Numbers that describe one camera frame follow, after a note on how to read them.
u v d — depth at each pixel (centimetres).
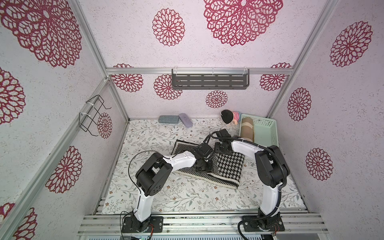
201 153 74
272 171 52
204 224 75
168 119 117
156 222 75
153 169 55
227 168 90
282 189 55
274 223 68
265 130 112
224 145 74
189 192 84
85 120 73
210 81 100
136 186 52
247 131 109
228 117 114
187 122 117
